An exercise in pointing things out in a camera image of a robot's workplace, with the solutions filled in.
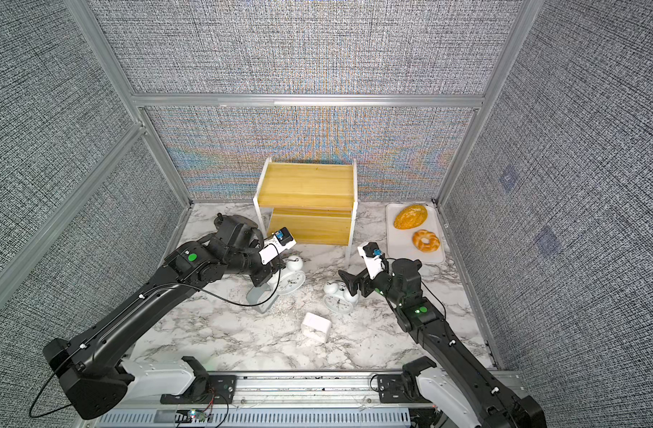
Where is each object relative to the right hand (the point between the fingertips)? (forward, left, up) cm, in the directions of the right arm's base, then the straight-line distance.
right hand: (352, 256), depth 76 cm
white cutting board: (+24, -28, -21) cm, 42 cm away
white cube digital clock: (-15, +11, -14) cm, 23 cm away
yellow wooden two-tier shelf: (+13, +10, +9) cm, 19 cm away
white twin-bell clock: (-7, +4, -14) cm, 16 cm away
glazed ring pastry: (+17, -33, -21) cm, 43 cm away
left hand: (-4, +18, +5) cm, 19 cm away
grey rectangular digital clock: (-6, +27, -13) cm, 31 cm away
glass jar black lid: (+23, +48, -11) cm, 54 cm away
